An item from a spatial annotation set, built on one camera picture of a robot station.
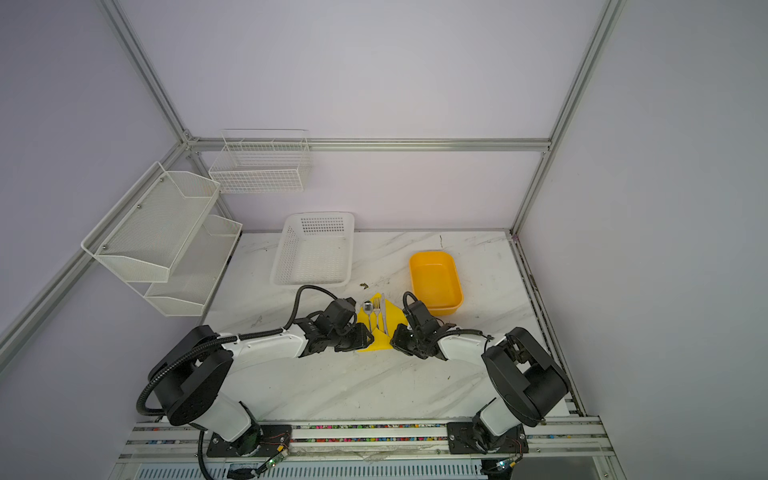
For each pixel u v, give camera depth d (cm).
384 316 96
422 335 71
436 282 106
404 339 80
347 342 75
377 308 98
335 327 70
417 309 72
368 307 96
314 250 118
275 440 73
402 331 82
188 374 45
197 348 47
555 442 75
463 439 73
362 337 77
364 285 104
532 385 45
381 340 90
